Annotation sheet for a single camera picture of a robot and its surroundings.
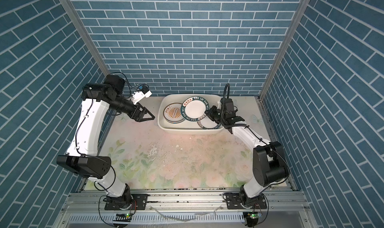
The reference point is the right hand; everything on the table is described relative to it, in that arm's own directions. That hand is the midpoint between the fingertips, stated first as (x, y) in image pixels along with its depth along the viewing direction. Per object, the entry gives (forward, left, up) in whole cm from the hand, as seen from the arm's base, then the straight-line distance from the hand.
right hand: (203, 109), depth 87 cm
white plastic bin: (-1, +11, -18) cm, 21 cm away
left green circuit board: (-53, +35, -23) cm, 67 cm away
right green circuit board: (-47, -28, -22) cm, 59 cm away
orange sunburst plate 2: (+2, +18, -17) cm, 24 cm away
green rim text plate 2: (+3, -3, -18) cm, 19 cm away
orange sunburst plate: (+11, +23, -17) cm, 31 cm away
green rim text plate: (+3, +6, -2) cm, 7 cm away
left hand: (-15, +25, +12) cm, 31 cm away
